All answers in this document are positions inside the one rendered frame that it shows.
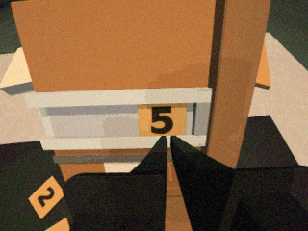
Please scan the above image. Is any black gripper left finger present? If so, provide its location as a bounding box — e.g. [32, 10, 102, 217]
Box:
[63, 136, 167, 231]

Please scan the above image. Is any cream flat rectangular block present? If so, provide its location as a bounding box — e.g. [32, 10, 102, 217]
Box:
[0, 47, 34, 94]

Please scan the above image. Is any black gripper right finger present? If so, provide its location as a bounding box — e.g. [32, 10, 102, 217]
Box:
[170, 136, 308, 231]

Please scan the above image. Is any white paper ticket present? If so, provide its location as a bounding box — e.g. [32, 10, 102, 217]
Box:
[104, 162, 140, 172]

